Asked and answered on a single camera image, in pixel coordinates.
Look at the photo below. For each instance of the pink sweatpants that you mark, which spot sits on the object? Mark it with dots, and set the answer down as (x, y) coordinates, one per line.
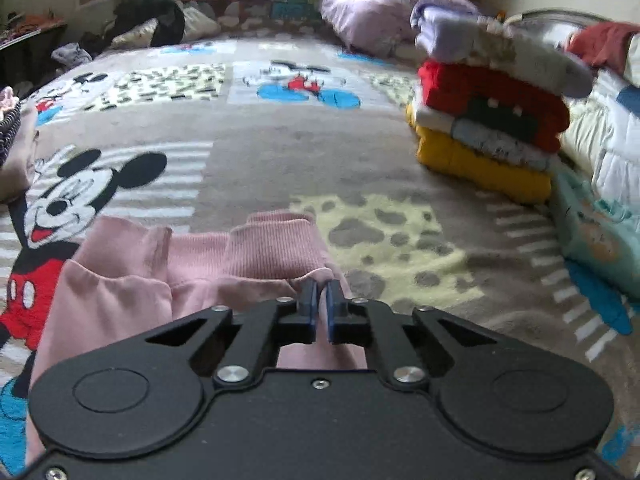
(126, 279)

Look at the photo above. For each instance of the lavender folded garment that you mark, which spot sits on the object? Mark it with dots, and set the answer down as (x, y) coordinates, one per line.
(454, 36)

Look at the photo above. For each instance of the Mickey Mouse bed blanket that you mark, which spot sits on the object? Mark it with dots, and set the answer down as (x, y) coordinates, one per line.
(545, 383)

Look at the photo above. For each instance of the pink floral pillow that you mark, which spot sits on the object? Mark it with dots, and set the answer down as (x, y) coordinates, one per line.
(376, 27)

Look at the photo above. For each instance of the teal lion print sweatshirt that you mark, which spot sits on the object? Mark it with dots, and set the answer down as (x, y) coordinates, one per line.
(601, 235)

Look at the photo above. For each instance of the blue and red quilt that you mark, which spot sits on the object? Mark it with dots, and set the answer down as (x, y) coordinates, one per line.
(609, 46)

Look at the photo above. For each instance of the red folded sweater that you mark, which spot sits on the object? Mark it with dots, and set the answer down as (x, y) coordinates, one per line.
(495, 100)

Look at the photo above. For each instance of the white patterned folded garment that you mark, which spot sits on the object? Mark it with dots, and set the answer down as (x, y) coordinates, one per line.
(496, 144)

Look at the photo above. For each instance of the dark side desk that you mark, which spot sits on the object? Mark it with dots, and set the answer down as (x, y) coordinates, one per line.
(27, 58)

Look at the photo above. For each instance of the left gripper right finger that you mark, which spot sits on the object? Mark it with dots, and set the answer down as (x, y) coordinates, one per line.
(401, 349)

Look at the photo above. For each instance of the black garment pile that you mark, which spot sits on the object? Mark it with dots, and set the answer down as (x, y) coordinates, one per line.
(139, 24)

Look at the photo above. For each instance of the yellow folded garment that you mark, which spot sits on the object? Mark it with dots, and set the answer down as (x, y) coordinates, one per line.
(439, 152)

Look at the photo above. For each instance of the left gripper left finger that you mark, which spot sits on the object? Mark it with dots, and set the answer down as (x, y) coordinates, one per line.
(239, 350)

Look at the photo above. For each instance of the folded beige striped clothes stack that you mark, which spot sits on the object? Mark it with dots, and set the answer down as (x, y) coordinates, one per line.
(19, 141)

